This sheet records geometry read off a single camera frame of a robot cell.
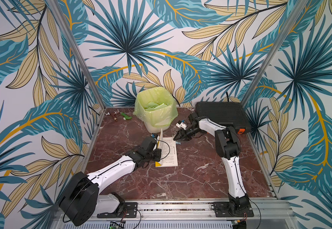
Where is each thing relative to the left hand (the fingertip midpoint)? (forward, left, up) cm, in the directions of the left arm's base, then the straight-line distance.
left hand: (159, 153), depth 85 cm
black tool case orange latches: (+34, -50, -1) cm, 61 cm away
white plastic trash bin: (+17, +7, +3) cm, 18 cm away
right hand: (+14, -11, -7) cm, 20 cm away
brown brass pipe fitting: (+31, +35, -7) cm, 48 cm away
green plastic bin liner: (+35, +3, +5) cm, 36 cm away
